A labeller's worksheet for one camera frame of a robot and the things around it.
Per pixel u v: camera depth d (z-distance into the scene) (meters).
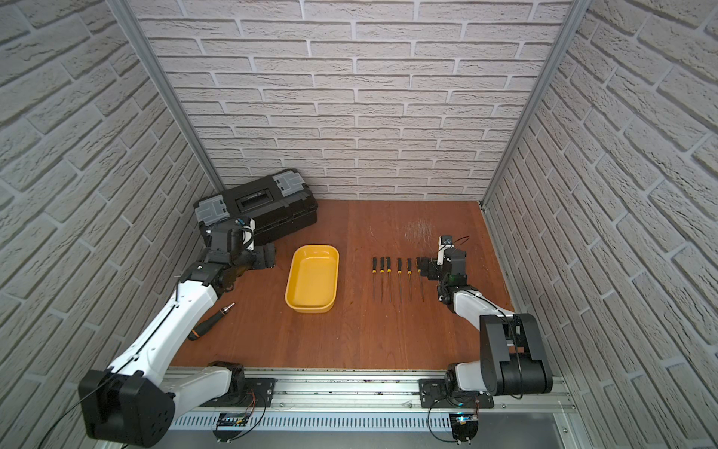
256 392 0.73
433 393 0.74
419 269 0.97
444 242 0.80
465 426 0.70
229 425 0.71
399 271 0.97
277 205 0.96
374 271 0.97
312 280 0.95
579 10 0.69
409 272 0.97
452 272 0.70
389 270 0.97
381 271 0.97
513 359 0.43
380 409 0.73
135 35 0.73
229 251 0.60
